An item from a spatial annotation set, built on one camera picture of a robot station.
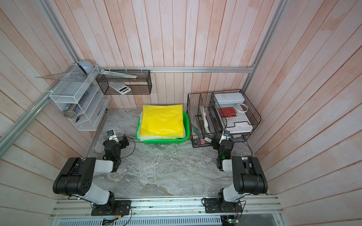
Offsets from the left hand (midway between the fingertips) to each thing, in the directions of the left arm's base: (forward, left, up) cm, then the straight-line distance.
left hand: (119, 136), depth 93 cm
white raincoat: (-3, -20, +3) cm, 21 cm away
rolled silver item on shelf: (+1, +20, +22) cm, 30 cm away
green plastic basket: (-3, -33, -1) cm, 33 cm away
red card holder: (+9, -72, +15) cm, 74 cm away
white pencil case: (+22, -76, +16) cm, 81 cm away
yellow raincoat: (+9, -29, +6) cm, 31 cm away
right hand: (+1, -70, 0) cm, 70 cm away
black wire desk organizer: (+21, -65, +1) cm, 68 cm away
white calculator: (+29, +1, +19) cm, 34 cm away
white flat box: (0, -79, +11) cm, 79 cm away
